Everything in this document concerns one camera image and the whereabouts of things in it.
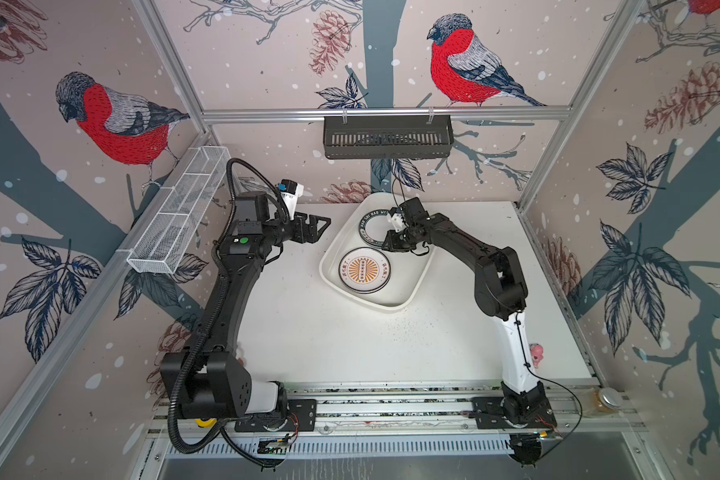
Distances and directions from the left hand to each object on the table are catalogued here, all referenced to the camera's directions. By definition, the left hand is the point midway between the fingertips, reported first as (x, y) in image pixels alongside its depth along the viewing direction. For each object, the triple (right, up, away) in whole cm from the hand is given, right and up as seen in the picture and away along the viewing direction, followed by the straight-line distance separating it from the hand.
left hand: (316, 217), depth 75 cm
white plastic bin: (+27, -17, +21) cm, 39 cm away
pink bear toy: (+61, -38, +6) cm, 72 cm away
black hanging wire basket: (+19, +30, +29) cm, 46 cm away
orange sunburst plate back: (+12, -17, +25) cm, 32 cm away
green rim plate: (+16, -2, +37) cm, 40 cm away
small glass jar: (+68, -43, -9) cm, 81 cm away
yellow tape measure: (-27, -52, -3) cm, 58 cm away
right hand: (+19, -10, +24) cm, 32 cm away
